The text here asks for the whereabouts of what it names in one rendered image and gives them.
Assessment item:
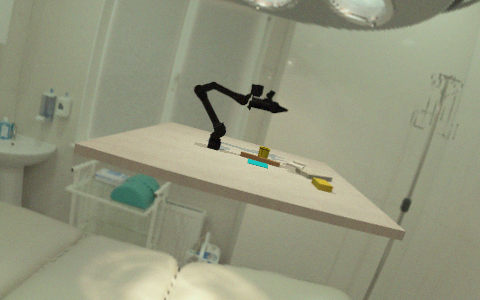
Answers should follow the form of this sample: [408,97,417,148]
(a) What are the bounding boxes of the yellow rectangular block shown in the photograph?
[311,178,333,193]

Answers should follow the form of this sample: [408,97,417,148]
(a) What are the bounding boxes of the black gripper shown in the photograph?
[259,99,288,113]

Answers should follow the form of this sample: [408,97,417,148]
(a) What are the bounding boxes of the brown wooden plank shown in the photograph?
[240,152,280,167]

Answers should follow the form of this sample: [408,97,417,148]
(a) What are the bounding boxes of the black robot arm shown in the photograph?
[194,82,276,150]

